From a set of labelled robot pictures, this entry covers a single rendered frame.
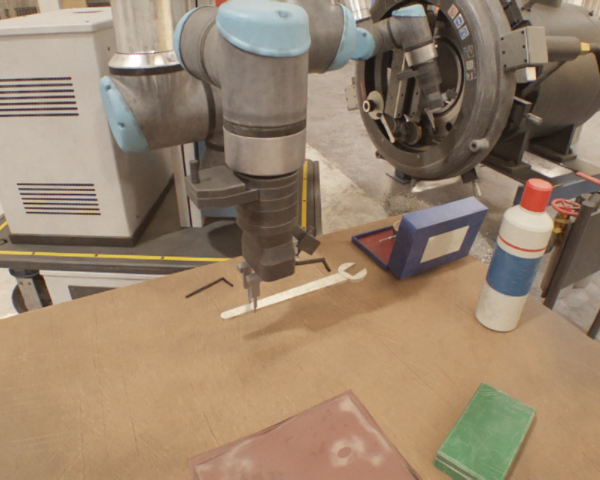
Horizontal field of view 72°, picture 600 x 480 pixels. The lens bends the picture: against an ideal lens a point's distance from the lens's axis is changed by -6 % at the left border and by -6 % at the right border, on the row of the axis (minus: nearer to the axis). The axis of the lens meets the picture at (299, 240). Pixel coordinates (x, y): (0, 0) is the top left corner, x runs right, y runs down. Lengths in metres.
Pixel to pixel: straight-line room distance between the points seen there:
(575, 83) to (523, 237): 1.39
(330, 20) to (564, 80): 1.38
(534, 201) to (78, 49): 0.87
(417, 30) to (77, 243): 1.10
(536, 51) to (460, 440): 1.12
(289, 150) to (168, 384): 0.33
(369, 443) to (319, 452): 0.06
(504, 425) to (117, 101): 0.76
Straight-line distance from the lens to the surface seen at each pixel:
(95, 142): 1.06
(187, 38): 0.56
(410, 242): 0.71
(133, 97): 0.85
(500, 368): 0.66
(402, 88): 1.71
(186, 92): 0.87
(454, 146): 1.55
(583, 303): 1.74
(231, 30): 0.44
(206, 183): 0.48
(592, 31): 2.12
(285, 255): 0.53
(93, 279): 1.17
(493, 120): 1.49
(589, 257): 1.21
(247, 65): 0.44
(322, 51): 0.61
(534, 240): 0.62
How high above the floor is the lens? 0.91
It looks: 32 degrees down
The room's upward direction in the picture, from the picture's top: 1 degrees clockwise
